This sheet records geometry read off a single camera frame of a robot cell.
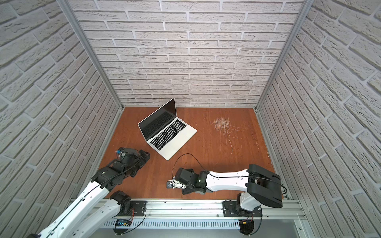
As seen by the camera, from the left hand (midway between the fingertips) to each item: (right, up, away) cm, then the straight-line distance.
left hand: (146, 154), depth 79 cm
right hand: (+19, -15, +1) cm, 24 cm away
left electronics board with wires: (-10, -33, -6) cm, 35 cm away
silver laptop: (+6, +10, +25) cm, 27 cm away
